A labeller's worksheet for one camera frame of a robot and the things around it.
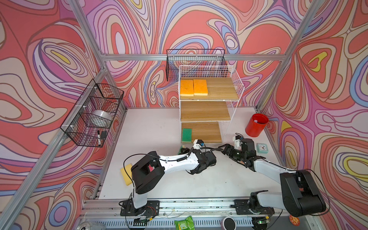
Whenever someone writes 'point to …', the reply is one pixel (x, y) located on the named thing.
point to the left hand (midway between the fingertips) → (184, 153)
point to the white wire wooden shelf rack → (209, 116)
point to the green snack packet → (186, 224)
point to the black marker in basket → (98, 138)
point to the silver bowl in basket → (101, 117)
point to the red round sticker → (294, 220)
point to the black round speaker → (228, 223)
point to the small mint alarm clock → (262, 148)
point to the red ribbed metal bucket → (257, 123)
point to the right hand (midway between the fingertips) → (222, 153)
